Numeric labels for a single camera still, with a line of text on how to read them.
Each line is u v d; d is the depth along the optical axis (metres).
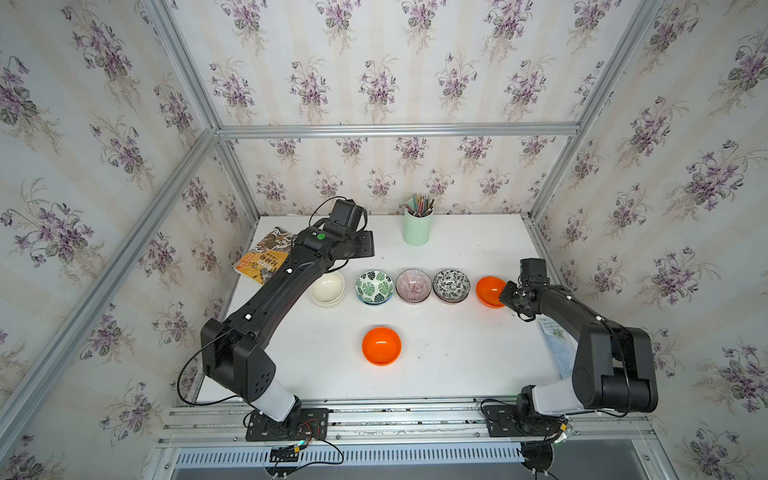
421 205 1.04
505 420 0.73
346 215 0.59
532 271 0.73
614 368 0.44
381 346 0.84
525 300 0.69
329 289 0.94
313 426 0.72
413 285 0.96
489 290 0.93
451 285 0.96
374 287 0.96
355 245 0.70
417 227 1.08
